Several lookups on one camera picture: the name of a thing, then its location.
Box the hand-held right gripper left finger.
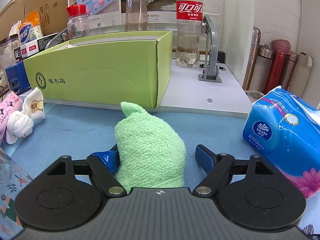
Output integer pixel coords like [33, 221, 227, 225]
[41, 144, 128, 197]

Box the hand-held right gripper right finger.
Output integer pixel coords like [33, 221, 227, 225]
[193, 144, 279, 197]

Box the green towel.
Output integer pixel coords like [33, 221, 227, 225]
[114, 101, 187, 194]

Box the green cardboard box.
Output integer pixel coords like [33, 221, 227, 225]
[23, 30, 173, 108]

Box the blue printed table mat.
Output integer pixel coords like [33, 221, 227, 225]
[0, 102, 320, 230]

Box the white raised platform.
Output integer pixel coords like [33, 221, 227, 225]
[19, 59, 253, 119]

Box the blue tissue pack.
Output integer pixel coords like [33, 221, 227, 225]
[242, 85, 320, 199]

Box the white knotted cloth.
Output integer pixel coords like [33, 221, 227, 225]
[5, 87, 45, 145]

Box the cartoon print glass mug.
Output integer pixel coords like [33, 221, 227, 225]
[0, 147, 34, 237]

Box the pink tissue pack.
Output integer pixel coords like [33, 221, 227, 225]
[0, 91, 23, 147]

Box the silver thermos flask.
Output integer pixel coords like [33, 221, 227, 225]
[250, 45, 274, 93]

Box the tall bronze thermos flask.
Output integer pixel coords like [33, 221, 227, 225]
[242, 27, 262, 90]

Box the red thermos flask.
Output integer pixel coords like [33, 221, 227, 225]
[264, 39, 292, 94]

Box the blue metal machine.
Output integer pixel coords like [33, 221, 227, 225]
[5, 61, 32, 93]

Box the brown thermos flask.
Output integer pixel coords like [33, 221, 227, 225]
[280, 51, 299, 90]

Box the beige thermos flask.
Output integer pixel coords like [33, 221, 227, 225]
[290, 52, 313, 93]

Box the black cardboard box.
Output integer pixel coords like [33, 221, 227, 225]
[14, 34, 59, 60]

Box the white red small box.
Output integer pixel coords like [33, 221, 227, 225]
[20, 40, 39, 58]

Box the red lid plastic jar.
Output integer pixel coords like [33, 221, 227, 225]
[66, 4, 90, 40]

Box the clear plastic container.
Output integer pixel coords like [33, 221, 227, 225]
[0, 37, 20, 70]

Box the white shelf unit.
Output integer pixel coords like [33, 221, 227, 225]
[220, 0, 320, 93]

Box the red label cola bottle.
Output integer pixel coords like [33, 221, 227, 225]
[175, 0, 203, 68]

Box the pink lid glass jar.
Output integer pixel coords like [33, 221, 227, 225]
[124, 0, 148, 32]

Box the orange white bag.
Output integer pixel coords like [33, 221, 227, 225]
[19, 10, 44, 44]

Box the white plastic bag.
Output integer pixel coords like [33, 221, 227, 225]
[9, 20, 23, 39]

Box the white cable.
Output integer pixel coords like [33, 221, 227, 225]
[245, 89, 265, 103]

